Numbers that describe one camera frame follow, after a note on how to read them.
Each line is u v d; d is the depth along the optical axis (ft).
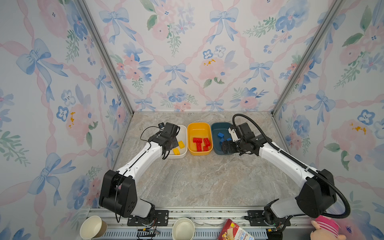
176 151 3.13
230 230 2.22
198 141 3.30
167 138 2.15
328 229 2.17
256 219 2.39
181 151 3.19
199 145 3.26
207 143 3.22
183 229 2.35
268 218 2.15
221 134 3.41
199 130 3.52
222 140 3.30
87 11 2.32
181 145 3.27
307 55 2.82
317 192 1.36
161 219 2.42
